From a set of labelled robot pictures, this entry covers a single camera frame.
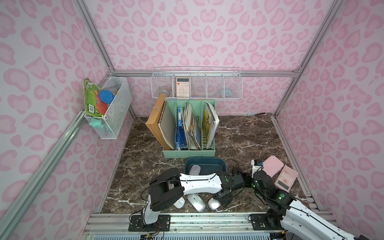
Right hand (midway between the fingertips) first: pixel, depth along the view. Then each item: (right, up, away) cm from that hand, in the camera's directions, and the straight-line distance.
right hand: (242, 172), depth 83 cm
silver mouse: (-25, -14, -4) cm, 29 cm away
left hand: (-11, -12, -2) cm, 17 cm away
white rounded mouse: (-26, -1, +5) cm, 27 cm away
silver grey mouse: (-16, -16, -3) cm, 23 cm away
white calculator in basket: (-34, +50, +12) cm, 62 cm away
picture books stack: (-28, +25, +2) cm, 38 cm away
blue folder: (-35, +18, +10) cm, 41 cm away
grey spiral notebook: (-42, +25, +2) cm, 49 cm away
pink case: (+22, +1, +9) cm, 24 cm away
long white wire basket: (-25, +54, +17) cm, 61 cm away
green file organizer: (-24, +38, +10) cm, 47 cm away
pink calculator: (+26, -5, +3) cm, 27 cm away
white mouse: (-34, -15, -5) cm, 37 cm away
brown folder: (-39, +27, +9) cm, 48 cm away
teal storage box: (-18, +1, +10) cm, 21 cm away
